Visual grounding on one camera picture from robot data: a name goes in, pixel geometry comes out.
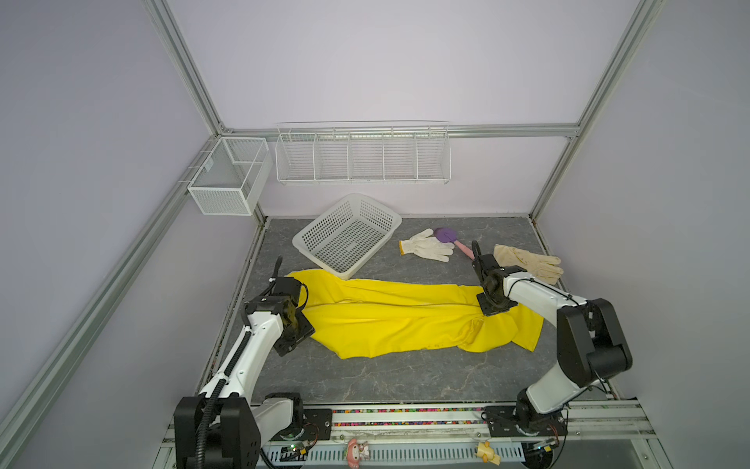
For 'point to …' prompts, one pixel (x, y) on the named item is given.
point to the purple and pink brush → (448, 235)
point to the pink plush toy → (355, 452)
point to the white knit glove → (425, 245)
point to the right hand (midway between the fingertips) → (498, 303)
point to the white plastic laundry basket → (345, 235)
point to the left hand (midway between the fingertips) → (301, 338)
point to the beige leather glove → (546, 270)
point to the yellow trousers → (360, 319)
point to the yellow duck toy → (485, 452)
